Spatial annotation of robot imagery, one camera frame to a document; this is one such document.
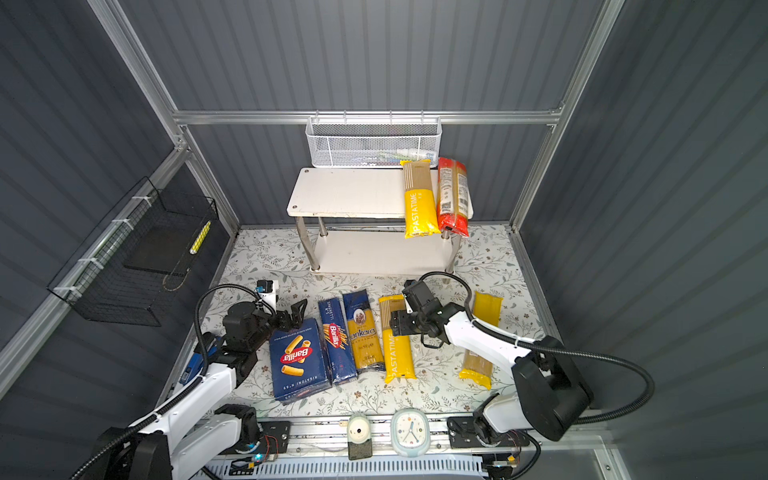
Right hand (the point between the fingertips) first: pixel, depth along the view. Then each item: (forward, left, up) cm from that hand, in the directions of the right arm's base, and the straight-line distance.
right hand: (404, 323), depth 87 cm
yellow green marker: (+13, +55, +23) cm, 61 cm away
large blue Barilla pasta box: (-11, +29, +1) cm, 31 cm away
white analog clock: (-27, -1, -3) cm, 28 cm away
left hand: (+4, +32, +8) cm, 34 cm away
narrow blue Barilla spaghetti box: (-9, +18, -3) cm, 20 cm away
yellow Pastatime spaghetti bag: (-6, +2, -4) cm, 8 cm away
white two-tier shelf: (+25, +11, +28) cm, 39 cm away
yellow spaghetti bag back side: (-12, -20, -4) cm, 23 cm away
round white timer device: (-29, +11, +2) cm, 31 cm away
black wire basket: (+17, +68, +23) cm, 74 cm away
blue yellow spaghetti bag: (-5, +11, -3) cm, 13 cm away
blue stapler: (-11, +59, -2) cm, 60 cm away
